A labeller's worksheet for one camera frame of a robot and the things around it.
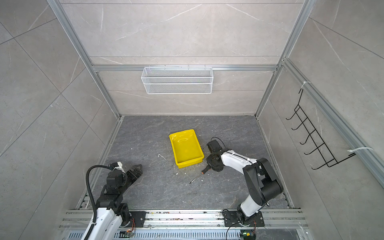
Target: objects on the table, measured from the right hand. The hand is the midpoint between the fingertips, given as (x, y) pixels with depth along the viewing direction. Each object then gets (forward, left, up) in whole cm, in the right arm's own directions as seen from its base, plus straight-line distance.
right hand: (209, 162), depth 93 cm
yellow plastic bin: (+10, +15, +1) cm, 18 cm away
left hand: (-5, +42, +7) cm, 43 cm away
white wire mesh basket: (+47, +20, +29) cm, 59 cm away
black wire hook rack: (-16, -45, +32) cm, 58 cm away
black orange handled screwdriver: (-5, +1, +3) cm, 6 cm away
